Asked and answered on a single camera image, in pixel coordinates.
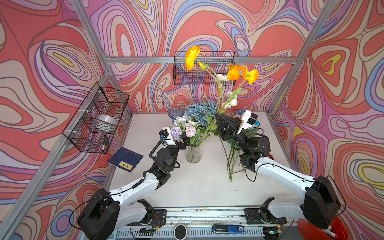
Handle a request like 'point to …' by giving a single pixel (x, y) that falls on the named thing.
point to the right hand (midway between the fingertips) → (214, 117)
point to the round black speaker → (180, 232)
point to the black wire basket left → (98, 100)
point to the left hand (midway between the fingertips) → (181, 128)
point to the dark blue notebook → (126, 160)
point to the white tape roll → (104, 123)
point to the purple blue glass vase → (174, 112)
